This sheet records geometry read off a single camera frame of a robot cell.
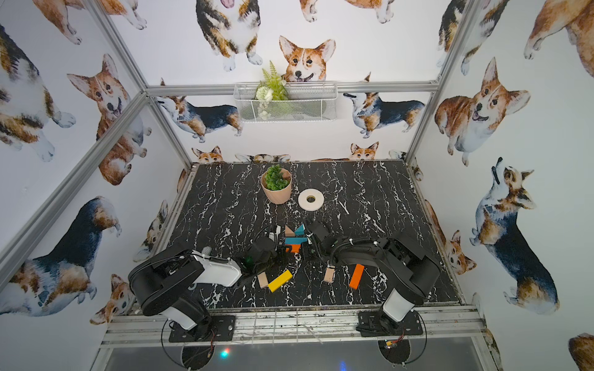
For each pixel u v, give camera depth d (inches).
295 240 36.7
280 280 32.7
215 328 28.9
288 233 36.7
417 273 18.2
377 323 26.3
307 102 36.4
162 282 17.8
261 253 27.3
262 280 32.2
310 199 42.0
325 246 27.6
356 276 33.0
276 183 37.4
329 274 33.5
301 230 38.1
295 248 35.7
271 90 32.2
